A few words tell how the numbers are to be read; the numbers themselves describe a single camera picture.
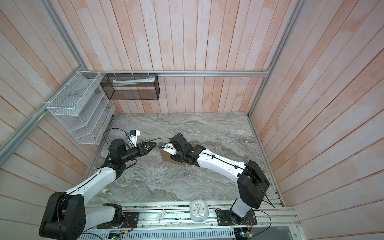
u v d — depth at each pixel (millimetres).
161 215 744
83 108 733
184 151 610
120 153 661
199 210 746
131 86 1040
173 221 735
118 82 887
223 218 729
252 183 434
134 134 748
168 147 701
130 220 732
